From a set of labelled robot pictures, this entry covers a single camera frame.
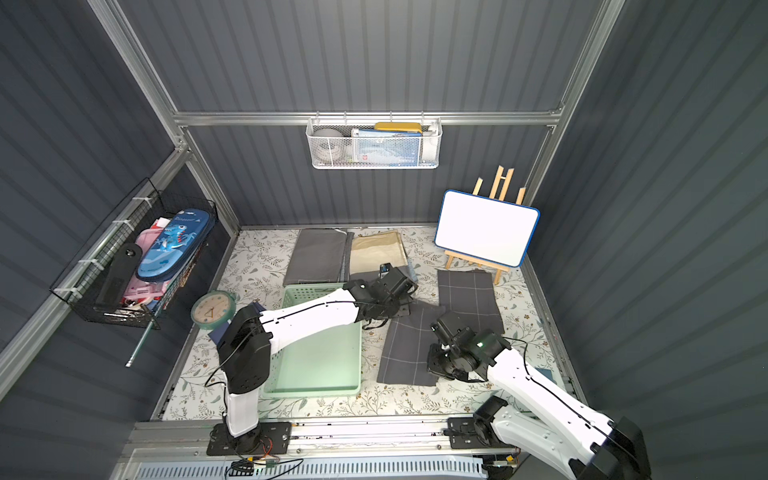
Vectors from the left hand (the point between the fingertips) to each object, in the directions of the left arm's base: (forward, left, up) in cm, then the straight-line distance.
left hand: (410, 310), depth 84 cm
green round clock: (+6, +62, -9) cm, 63 cm away
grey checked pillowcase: (+12, -22, -11) cm, 27 cm away
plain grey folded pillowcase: (+29, +31, -11) cm, 44 cm away
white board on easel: (+22, -26, +8) cm, 35 cm away
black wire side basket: (+14, +70, +22) cm, 74 cm away
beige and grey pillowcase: (+31, +14, -10) cm, 35 cm away
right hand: (-15, -6, -3) cm, 16 cm away
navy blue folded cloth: (-1, +59, -12) cm, 61 cm away
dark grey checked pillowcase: (-11, +2, -7) cm, 13 cm away
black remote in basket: (-4, +64, +23) cm, 68 cm away
